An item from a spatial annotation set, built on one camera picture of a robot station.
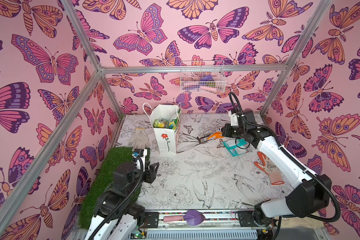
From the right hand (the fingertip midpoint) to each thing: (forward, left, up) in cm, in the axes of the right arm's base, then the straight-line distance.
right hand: (221, 126), depth 81 cm
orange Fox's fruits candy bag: (-3, +2, -3) cm, 5 cm away
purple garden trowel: (-39, +16, -23) cm, 48 cm away
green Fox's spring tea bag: (+7, +34, -4) cm, 35 cm away
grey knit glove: (+9, +52, -23) cm, 58 cm away
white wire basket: (+36, +16, +12) cm, 41 cm away
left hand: (-21, +34, 0) cm, 40 cm away
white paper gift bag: (-3, +31, -7) cm, 32 cm away
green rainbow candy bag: (0, +26, +3) cm, 26 cm away
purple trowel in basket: (+28, +6, +9) cm, 30 cm away
